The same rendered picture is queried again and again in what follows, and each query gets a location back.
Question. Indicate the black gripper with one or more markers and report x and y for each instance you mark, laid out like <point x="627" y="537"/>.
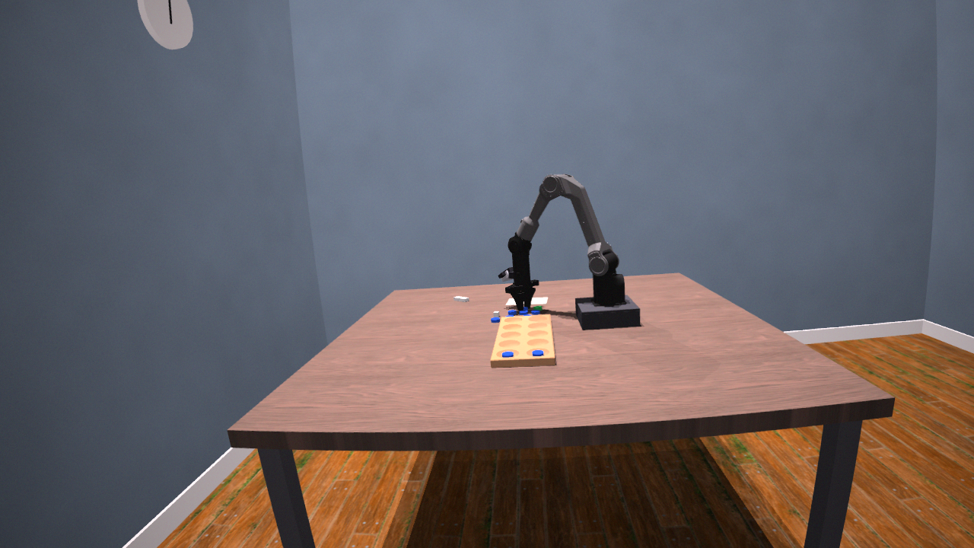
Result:
<point x="522" y="279"/>

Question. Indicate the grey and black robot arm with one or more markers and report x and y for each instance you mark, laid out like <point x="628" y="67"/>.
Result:
<point x="609" y="287"/>

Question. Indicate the tan tray with round pockets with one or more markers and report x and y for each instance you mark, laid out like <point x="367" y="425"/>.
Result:
<point x="522" y="335"/>

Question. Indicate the white paper sheet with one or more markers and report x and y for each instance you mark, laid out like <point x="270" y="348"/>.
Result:
<point x="534" y="301"/>

